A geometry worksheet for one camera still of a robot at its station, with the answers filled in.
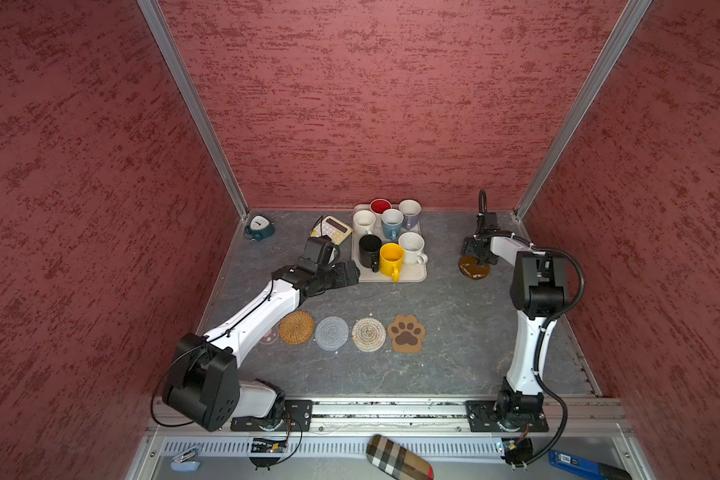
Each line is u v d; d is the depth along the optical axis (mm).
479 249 834
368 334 875
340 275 751
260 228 1100
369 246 974
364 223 1067
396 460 656
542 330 596
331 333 874
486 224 874
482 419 738
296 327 896
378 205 1141
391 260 950
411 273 1012
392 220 1102
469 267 1031
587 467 656
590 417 757
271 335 874
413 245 1031
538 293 588
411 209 1136
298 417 739
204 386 405
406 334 880
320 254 652
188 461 668
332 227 1136
